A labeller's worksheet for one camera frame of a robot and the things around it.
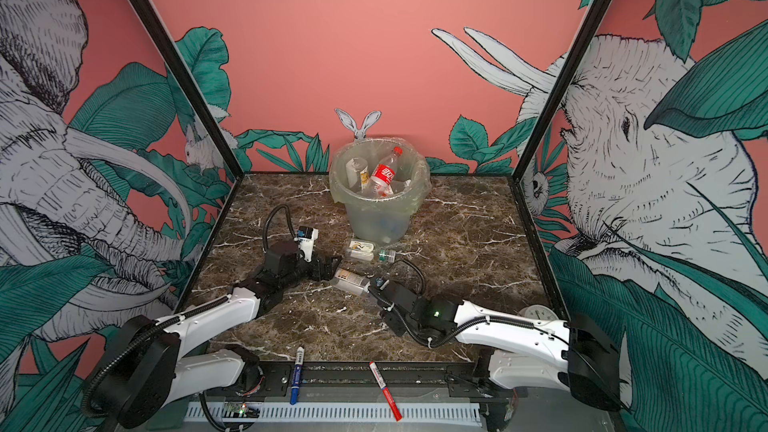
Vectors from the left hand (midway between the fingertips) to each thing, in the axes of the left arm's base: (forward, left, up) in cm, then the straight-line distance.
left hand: (330, 251), depth 86 cm
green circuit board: (-37, +19, -10) cm, 42 cm away
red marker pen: (-34, -15, -10) cm, 39 cm away
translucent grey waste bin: (+13, -15, -6) cm, 21 cm away
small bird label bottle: (+3, -9, -6) cm, 11 cm away
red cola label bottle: (+18, -17, +13) cm, 28 cm away
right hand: (-16, -16, -1) cm, 23 cm away
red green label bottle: (+20, -9, +11) cm, 24 cm away
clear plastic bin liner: (+20, -25, +8) cm, 33 cm away
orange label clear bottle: (-6, -4, -5) cm, 9 cm away
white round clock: (-18, -59, -6) cm, 62 cm away
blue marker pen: (-30, +7, -9) cm, 32 cm away
